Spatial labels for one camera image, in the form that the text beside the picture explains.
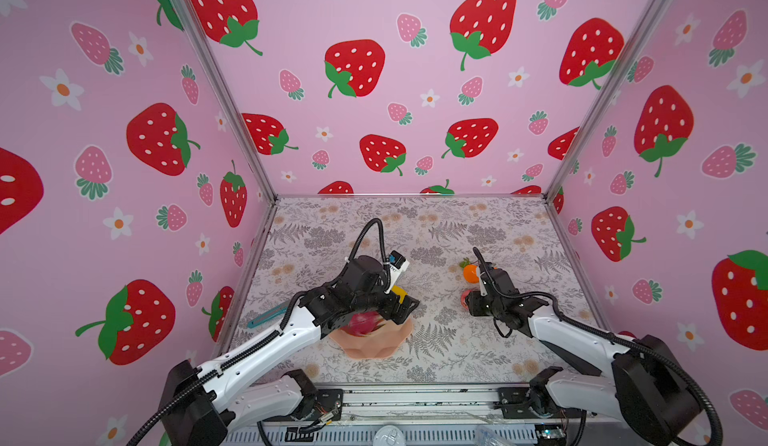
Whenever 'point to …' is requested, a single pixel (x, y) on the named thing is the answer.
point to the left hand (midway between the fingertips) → (407, 292)
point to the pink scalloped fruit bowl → (375, 344)
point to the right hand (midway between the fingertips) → (469, 298)
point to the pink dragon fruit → (363, 323)
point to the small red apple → (463, 296)
